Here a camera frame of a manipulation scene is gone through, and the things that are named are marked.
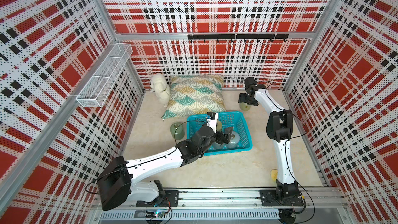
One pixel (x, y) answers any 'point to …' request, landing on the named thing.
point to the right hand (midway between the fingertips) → (247, 99)
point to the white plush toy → (159, 86)
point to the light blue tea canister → (234, 139)
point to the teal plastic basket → (234, 119)
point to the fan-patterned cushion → (192, 95)
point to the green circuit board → (154, 214)
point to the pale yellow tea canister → (219, 125)
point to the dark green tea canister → (177, 130)
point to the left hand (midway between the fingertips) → (226, 125)
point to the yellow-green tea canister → (244, 106)
